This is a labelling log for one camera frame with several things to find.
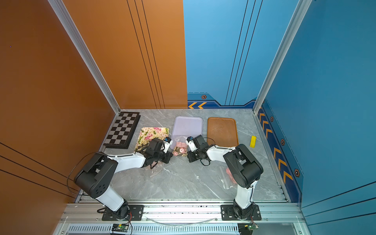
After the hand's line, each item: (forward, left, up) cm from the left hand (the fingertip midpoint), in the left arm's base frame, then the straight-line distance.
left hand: (173, 152), depth 94 cm
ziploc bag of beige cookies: (-12, +8, +4) cm, 15 cm away
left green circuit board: (-40, +23, -4) cm, 46 cm away
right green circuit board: (-39, -40, -3) cm, 56 cm away
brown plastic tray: (+18, -34, -1) cm, 39 cm away
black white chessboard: (+16, +38, +2) cm, 41 cm away
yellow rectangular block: (+9, -54, 0) cm, 55 cm away
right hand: (-2, -10, -2) cm, 10 cm away
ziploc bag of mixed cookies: (+2, -5, +4) cm, 7 cm away
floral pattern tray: (+15, +21, -2) cm, 26 cm away
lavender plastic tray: (+22, -8, -1) cm, 24 cm away
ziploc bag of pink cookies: (-18, -33, 0) cm, 37 cm away
